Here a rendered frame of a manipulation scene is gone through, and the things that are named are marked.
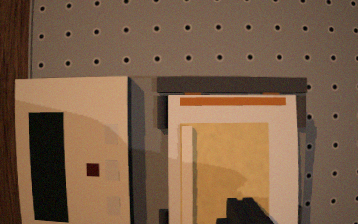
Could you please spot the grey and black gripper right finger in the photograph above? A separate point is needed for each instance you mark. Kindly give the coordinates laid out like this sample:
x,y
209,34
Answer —
x,y
256,213

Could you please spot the cream bar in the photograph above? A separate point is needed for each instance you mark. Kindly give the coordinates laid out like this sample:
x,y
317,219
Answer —
x,y
187,182

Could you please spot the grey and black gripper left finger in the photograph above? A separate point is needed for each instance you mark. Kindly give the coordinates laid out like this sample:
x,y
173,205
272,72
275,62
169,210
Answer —
x,y
235,213

